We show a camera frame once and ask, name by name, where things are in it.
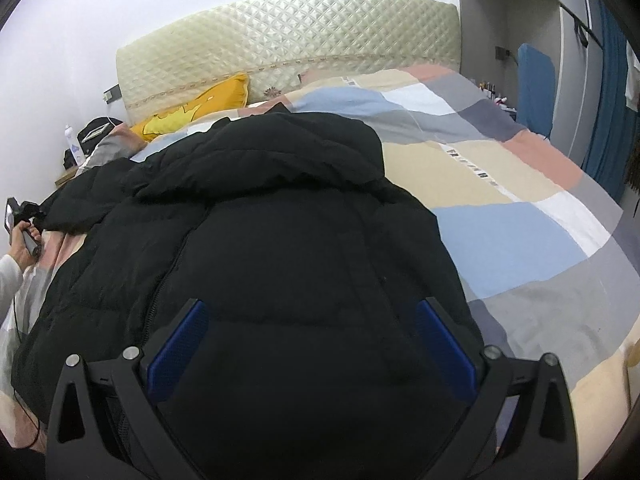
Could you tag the white sleeved left forearm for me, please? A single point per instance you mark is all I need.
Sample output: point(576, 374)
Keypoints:
point(11, 280)

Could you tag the black wall plug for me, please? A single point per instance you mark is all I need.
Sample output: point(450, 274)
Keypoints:
point(502, 54)

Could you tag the black puffer jacket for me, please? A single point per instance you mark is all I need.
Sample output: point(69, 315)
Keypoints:
point(312, 265)

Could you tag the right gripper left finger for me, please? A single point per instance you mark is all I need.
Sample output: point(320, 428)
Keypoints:
point(139, 379)

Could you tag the cream quilted headboard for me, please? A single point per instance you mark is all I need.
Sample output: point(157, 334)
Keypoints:
point(275, 41)

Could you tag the grey wall socket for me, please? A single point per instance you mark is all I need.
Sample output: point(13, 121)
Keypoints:
point(112, 94)

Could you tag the blue chair back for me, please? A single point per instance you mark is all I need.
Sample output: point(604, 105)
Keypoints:
point(536, 90)

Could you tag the white hanging garment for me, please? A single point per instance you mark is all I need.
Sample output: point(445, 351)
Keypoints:
point(632, 89)

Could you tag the yellow pillow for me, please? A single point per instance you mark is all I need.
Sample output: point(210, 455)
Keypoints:
point(228, 94)

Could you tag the white spray bottle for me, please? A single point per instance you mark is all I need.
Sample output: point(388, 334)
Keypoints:
point(74, 156)

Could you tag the grey folded garment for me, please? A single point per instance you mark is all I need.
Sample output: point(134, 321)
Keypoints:
point(121, 142)

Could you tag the black bag on nightstand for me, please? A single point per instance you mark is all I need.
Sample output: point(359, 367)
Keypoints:
point(95, 131)

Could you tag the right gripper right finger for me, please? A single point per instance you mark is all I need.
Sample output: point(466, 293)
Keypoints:
point(520, 423)

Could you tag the patchwork colour duvet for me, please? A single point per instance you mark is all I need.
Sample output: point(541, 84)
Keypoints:
point(545, 257)

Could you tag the person's left hand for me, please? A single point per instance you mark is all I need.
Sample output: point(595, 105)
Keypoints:
point(18, 250)

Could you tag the small items on desk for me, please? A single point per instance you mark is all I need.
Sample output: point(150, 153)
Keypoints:
point(490, 91)

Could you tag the blue curtain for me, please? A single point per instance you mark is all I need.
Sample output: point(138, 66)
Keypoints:
point(613, 131)

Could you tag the cardboard box nightstand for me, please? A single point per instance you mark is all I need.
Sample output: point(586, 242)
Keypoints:
point(65, 177)

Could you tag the grey wardrobe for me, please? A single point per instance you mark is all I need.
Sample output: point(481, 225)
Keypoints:
point(568, 31)

